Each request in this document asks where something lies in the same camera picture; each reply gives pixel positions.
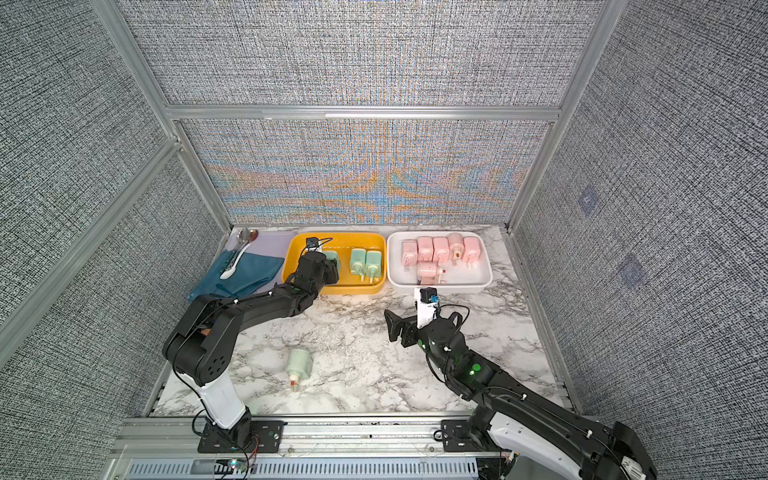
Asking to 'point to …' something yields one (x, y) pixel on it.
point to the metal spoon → (245, 236)
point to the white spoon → (231, 271)
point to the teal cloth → (251, 271)
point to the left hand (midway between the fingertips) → (335, 258)
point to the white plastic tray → (402, 281)
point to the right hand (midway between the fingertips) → (401, 303)
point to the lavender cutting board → (231, 239)
